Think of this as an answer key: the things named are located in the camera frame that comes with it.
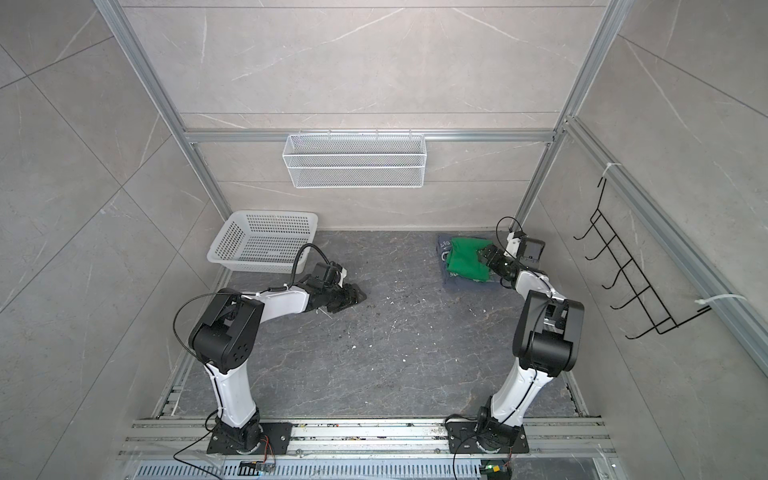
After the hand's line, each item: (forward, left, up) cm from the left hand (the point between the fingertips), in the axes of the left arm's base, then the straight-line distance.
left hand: (361, 293), depth 97 cm
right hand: (+9, -42, +9) cm, 44 cm away
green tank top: (+11, -36, +3) cm, 38 cm away
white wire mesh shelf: (+37, +2, +26) cm, 45 cm away
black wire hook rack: (-25, -66, +28) cm, 76 cm away
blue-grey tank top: (+20, -31, +1) cm, 37 cm away
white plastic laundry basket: (+26, +38, -1) cm, 46 cm away
